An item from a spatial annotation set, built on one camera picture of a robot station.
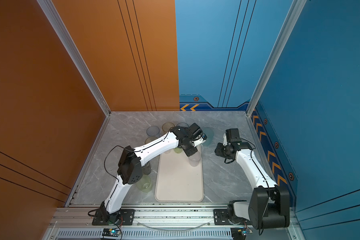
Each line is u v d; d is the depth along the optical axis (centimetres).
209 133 94
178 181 85
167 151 61
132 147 55
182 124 97
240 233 70
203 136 79
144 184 83
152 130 96
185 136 63
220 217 72
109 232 71
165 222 73
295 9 70
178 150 74
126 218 74
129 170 53
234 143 60
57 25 75
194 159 92
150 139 88
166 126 96
